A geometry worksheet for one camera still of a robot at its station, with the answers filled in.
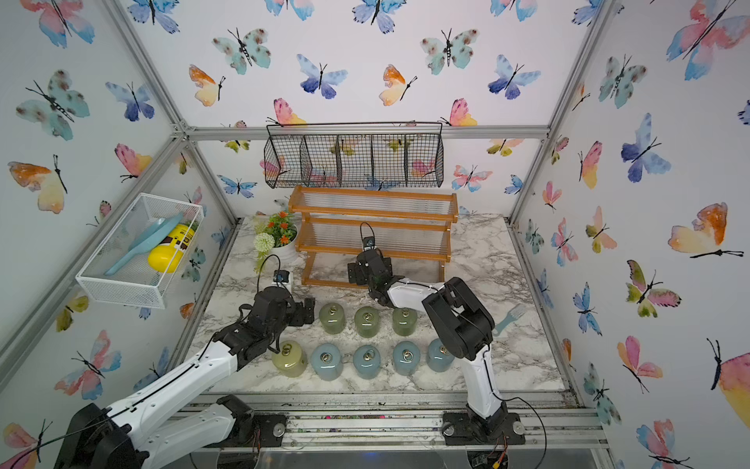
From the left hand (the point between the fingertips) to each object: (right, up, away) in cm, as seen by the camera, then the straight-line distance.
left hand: (302, 297), depth 84 cm
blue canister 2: (+19, -16, -6) cm, 25 cm away
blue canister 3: (+29, -15, -6) cm, 33 cm away
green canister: (+8, -6, +3) cm, 11 cm away
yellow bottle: (-28, +12, -14) cm, 34 cm away
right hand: (+17, +10, +14) cm, 24 cm away
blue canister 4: (+38, -15, -5) cm, 41 cm away
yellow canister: (-1, -16, -6) cm, 17 cm away
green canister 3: (+29, -7, +3) cm, 30 cm away
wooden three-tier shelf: (+34, +22, +32) cm, 52 cm away
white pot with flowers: (-13, +18, +15) cm, 27 cm away
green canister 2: (+18, -7, +1) cm, 20 cm away
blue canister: (+8, -16, -7) cm, 19 cm away
